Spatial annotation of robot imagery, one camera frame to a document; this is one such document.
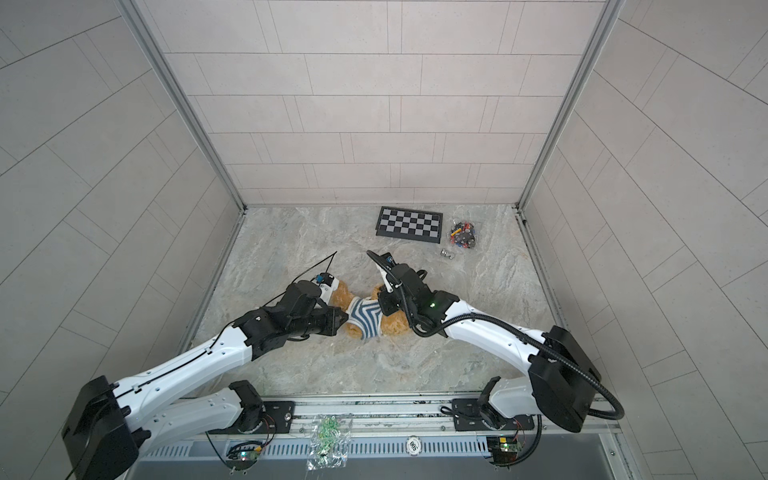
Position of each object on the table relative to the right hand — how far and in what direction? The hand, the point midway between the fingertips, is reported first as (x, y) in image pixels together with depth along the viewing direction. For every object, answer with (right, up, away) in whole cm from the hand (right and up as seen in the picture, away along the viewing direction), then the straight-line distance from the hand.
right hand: (379, 291), depth 81 cm
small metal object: (+22, +8, +21) cm, 31 cm away
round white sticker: (+9, -33, -13) cm, 36 cm away
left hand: (-6, -6, -4) cm, 9 cm away
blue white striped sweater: (-3, -5, -4) cm, 7 cm away
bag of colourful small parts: (+28, +15, +25) cm, 41 cm away
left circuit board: (-29, -32, -16) cm, 46 cm away
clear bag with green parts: (-11, -32, -13) cm, 37 cm away
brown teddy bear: (+4, -8, -4) cm, 10 cm away
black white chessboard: (+10, +19, +28) cm, 35 cm away
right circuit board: (+30, -34, -13) cm, 47 cm away
